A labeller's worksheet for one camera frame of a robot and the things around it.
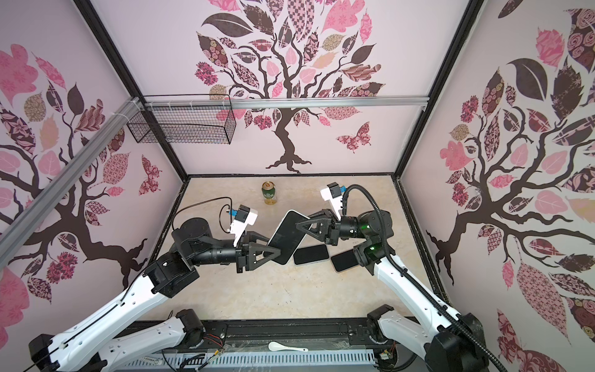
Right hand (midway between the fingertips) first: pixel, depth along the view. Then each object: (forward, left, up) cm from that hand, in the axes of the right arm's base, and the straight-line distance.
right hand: (300, 228), depth 56 cm
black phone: (+8, -17, -38) cm, 43 cm away
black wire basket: (+57, +48, -3) cm, 74 cm away
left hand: (-5, +6, -4) cm, 9 cm away
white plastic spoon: (-21, +8, -37) cm, 43 cm away
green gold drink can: (+37, +15, -29) cm, 49 cm away
